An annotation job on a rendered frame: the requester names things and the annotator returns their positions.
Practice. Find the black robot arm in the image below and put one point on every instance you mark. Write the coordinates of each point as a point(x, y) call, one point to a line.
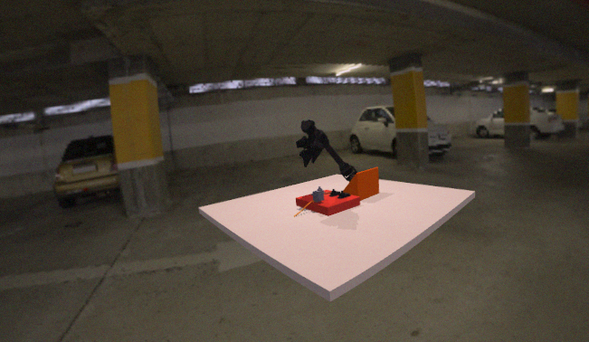
point(309, 127)

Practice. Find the dark grey micro servo with orange cable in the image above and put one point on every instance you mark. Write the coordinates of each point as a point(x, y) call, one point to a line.
point(318, 196)

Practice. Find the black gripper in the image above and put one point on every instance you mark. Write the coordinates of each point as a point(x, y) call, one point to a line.
point(315, 147)

